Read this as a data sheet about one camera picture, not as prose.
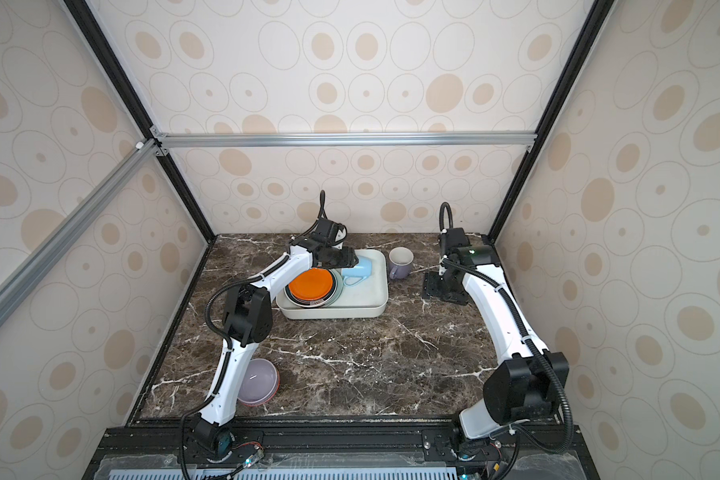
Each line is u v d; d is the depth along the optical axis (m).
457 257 0.56
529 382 0.42
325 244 0.83
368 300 1.01
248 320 0.62
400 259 1.07
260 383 0.79
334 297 0.99
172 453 0.73
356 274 1.03
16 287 0.54
